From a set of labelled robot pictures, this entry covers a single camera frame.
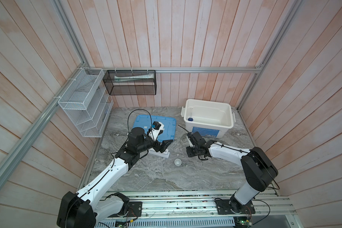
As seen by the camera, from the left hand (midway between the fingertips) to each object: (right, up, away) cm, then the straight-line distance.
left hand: (166, 138), depth 74 cm
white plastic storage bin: (+35, +12, +41) cm, 55 cm away
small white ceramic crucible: (+7, -17, +15) cm, 23 cm away
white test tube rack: (-1, -12, +16) cm, 20 cm away
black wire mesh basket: (-27, +38, +28) cm, 54 cm away
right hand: (+15, -10, +19) cm, 26 cm away
